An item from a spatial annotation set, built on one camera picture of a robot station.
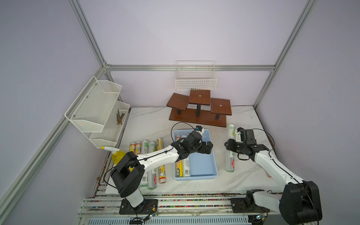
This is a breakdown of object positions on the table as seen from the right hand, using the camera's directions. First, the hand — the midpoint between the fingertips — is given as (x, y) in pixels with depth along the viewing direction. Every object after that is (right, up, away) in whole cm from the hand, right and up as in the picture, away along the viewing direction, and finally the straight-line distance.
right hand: (228, 146), depth 88 cm
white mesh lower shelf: (-78, +7, +4) cm, 79 cm away
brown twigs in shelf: (-74, +19, +8) cm, 77 cm away
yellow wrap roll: (-41, -15, -6) cm, 45 cm away
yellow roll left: (-60, -2, +5) cm, 60 cm away
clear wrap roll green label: (-2, -4, -8) cm, 9 cm away
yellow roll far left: (-64, -1, +6) cm, 64 cm away
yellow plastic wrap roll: (-31, -13, -4) cm, 34 cm away
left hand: (-15, +2, -5) cm, 16 cm away
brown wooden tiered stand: (-17, +27, +19) cm, 37 cm away
